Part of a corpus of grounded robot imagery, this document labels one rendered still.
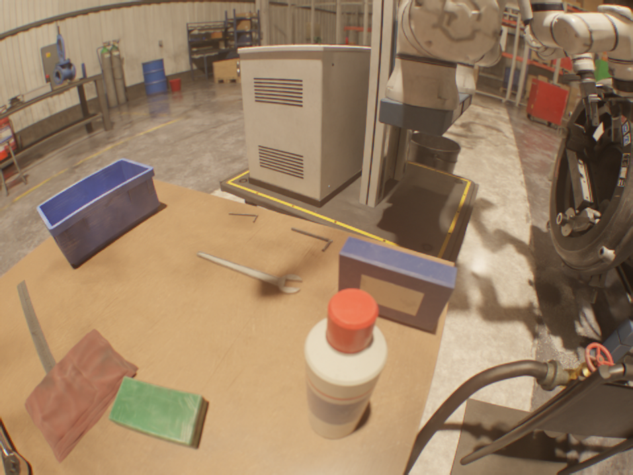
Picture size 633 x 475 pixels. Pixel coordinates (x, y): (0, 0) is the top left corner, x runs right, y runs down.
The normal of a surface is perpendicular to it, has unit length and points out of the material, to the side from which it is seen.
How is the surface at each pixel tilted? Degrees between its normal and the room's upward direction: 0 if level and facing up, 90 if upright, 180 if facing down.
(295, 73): 90
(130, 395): 0
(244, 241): 0
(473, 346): 0
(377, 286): 96
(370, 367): 42
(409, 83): 68
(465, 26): 100
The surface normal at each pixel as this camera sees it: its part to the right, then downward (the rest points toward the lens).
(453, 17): -0.27, 0.71
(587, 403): -0.43, 0.55
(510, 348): 0.01, -0.79
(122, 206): 0.86, 0.32
